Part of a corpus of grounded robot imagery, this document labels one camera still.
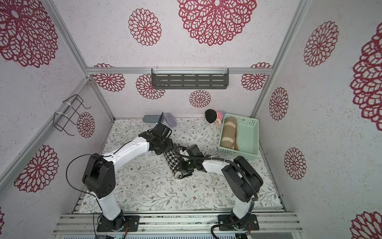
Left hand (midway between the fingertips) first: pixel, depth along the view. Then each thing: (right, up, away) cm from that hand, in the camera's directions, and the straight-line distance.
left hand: (170, 148), depth 90 cm
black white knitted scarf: (+2, -6, -3) cm, 7 cm away
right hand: (+3, -11, -2) cm, 12 cm away
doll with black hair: (+29, +22, +25) cm, 44 cm away
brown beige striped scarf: (+40, +7, +13) cm, 42 cm away
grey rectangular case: (-19, +21, +30) cm, 41 cm away
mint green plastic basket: (+48, +6, +19) cm, 53 cm away
